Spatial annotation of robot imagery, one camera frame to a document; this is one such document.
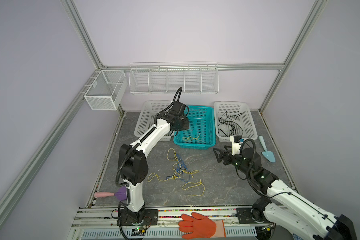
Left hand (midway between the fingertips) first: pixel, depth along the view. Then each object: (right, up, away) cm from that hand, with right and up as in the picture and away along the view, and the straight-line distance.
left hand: (187, 126), depth 87 cm
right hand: (+17, -11, -11) cm, 23 cm away
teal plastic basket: (+10, -5, +18) cm, 21 cm away
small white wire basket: (-55, +25, +12) cm, 61 cm away
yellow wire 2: (+7, -33, -2) cm, 33 cm away
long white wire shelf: (-9, +32, +11) cm, 35 cm away
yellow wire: (-7, -26, +5) cm, 27 cm away
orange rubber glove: (+5, -48, -16) cm, 51 cm away
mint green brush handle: (+53, -19, +9) cm, 57 cm away
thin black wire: (+35, +1, +24) cm, 43 cm away
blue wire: (-4, -24, -1) cm, 24 cm away
